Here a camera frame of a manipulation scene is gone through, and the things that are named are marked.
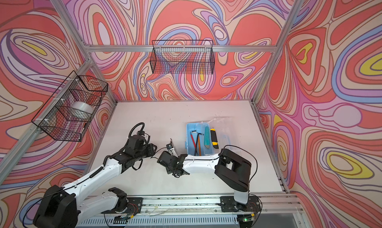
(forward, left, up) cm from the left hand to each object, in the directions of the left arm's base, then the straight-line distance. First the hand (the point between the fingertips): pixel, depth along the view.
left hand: (156, 146), depth 86 cm
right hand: (-9, -10, -8) cm, 16 cm away
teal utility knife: (+6, -30, 0) cm, 30 cm away
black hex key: (+7, -24, -7) cm, 26 cm away
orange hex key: (+4, -26, -9) cm, 27 cm away
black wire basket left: (+5, +38, +25) cm, 46 cm away
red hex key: (+8, -22, -8) cm, 24 cm away
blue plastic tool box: (+15, -26, -2) cm, 30 cm away
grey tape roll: (+6, +32, +25) cm, 41 cm away
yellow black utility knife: (+5, -34, 0) cm, 35 cm away
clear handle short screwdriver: (-6, -10, +7) cm, 14 cm away
